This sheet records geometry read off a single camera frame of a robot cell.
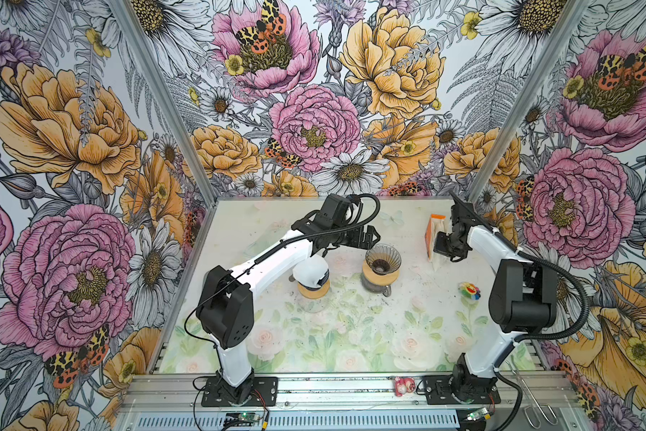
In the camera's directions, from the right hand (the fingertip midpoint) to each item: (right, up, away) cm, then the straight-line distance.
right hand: (441, 256), depth 94 cm
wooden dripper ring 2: (-43, -9, -14) cm, 46 cm away
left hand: (-28, +5, -12) cm, 31 cm away
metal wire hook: (+14, -32, -18) cm, 40 cm away
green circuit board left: (-60, -39, -23) cm, 75 cm away
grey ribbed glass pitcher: (-21, -10, -8) cm, 25 cm away
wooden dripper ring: (-24, -6, -9) cm, 26 cm away
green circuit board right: (+1, -39, -23) cm, 45 cm away
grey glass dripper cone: (-21, 0, -6) cm, 22 cm away
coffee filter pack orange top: (0, +11, +5) cm, 12 cm away
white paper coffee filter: (-45, -3, -14) cm, 47 cm away
